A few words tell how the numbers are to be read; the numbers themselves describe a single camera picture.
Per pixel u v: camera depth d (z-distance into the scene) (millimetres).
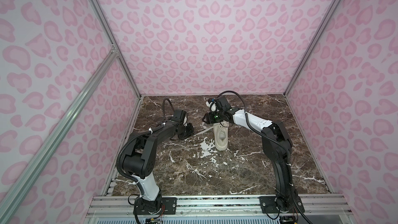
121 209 736
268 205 736
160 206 717
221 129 923
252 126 564
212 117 858
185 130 818
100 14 781
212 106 859
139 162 478
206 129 954
